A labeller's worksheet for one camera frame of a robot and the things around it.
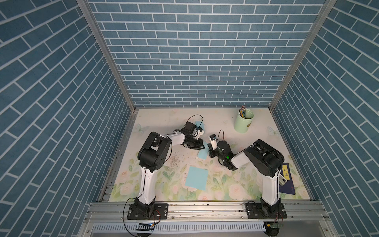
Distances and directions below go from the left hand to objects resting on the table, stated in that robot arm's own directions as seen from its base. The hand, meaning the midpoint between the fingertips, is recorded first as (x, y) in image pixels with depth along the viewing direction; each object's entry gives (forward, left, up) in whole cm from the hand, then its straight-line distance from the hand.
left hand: (206, 148), depth 97 cm
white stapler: (-21, -42, +2) cm, 47 cm away
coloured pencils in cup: (+19, -24, +16) cm, 35 cm away
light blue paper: (-4, +2, 0) cm, 4 cm away
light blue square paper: (+10, +5, +13) cm, 17 cm away
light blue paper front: (-19, +6, -2) cm, 20 cm away
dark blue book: (-25, -45, 0) cm, 52 cm away
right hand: (+3, -3, -1) cm, 4 cm away
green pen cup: (+13, -24, +9) cm, 29 cm away
